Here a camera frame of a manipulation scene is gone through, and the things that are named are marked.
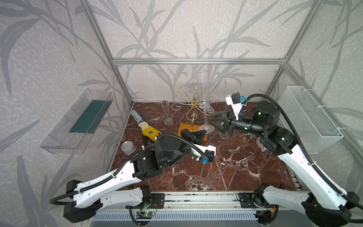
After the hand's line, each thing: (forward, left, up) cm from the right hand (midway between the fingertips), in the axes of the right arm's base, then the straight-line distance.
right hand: (211, 117), depth 56 cm
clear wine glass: (+29, +25, -24) cm, 46 cm away
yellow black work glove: (+20, +39, -40) cm, 59 cm away
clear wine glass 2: (+17, -15, -44) cm, 49 cm away
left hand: (-3, +3, -4) cm, 6 cm away
